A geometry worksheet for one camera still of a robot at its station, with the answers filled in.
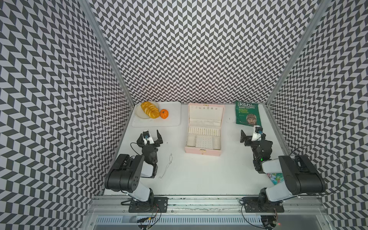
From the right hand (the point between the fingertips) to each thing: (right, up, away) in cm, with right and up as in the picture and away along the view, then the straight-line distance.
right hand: (248, 131), depth 90 cm
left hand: (-63, 0, -2) cm, 63 cm away
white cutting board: (-50, +7, +19) cm, 54 cm away
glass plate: (-78, +12, +25) cm, 83 cm away
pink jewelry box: (-27, +7, +4) cm, 29 cm away
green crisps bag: (+8, +12, +21) cm, 25 cm away
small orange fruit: (-58, +12, +18) cm, 61 cm away
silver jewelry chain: (-50, -17, -1) cm, 53 cm away
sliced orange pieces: (-68, +15, +18) cm, 72 cm away
